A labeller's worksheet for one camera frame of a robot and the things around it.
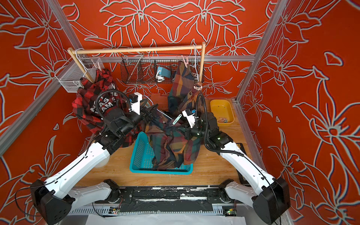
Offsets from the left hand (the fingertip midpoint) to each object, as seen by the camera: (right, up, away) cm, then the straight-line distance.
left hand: (152, 100), depth 65 cm
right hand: (+11, -14, +4) cm, 18 cm away
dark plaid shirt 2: (+16, +4, +12) cm, 20 cm away
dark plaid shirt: (+8, -25, +9) cm, 28 cm away
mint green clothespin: (+12, -9, +2) cm, 15 cm away
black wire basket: (-14, +26, +33) cm, 44 cm away
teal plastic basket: (-10, -34, +20) cm, 40 cm away
